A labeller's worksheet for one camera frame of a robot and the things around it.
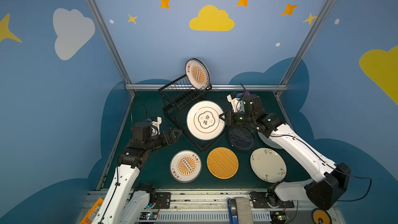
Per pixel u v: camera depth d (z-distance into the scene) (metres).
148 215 0.71
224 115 0.72
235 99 0.67
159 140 0.63
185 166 0.85
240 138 0.96
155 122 0.67
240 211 0.69
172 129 0.65
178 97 0.93
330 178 0.40
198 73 0.91
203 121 0.77
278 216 0.71
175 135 0.68
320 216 0.71
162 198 0.75
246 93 1.23
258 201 0.74
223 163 0.86
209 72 0.84
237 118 0.65
